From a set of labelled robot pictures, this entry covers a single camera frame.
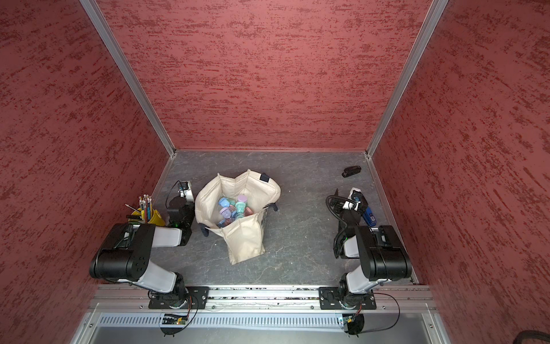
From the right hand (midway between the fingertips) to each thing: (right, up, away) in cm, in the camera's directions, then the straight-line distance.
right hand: (346, 194), depth 89 cm
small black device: (+9, +10, +22) cm, 26 cm away
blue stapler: (+11, -11, +3) cm, 15 cm away
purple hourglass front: (-47, -3, +10) cm, 48 cm away
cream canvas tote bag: (-42, -15, -13) cm, 46 cm away
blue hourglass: (-53, -4, +3) cm, 54 cm away
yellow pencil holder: (-81, -7, -8) cm, 82 cm away
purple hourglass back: (-51, -7, -3) cm, 52 cm away
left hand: (-66, -1, +4) cm, 66 cm away
